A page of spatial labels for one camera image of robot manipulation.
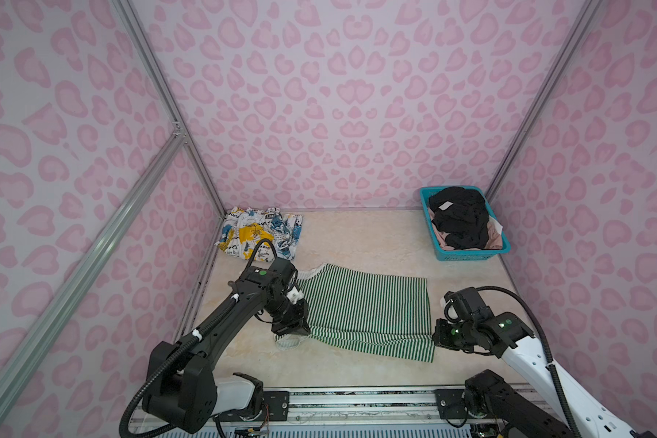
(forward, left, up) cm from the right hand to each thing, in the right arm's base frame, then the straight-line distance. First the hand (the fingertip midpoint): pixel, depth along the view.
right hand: (432, 334), depth 76 cm
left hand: (-1, +32, +4) cm, 33 cm away
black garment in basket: (+44, -19, +3) cm, 48 cm away
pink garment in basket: (+34, -29, 0) cm, 45 cm away
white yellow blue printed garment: (+43, +66, -5) cm, 79 cm away
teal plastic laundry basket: (+30, -10, -4) cm, 32 cm away
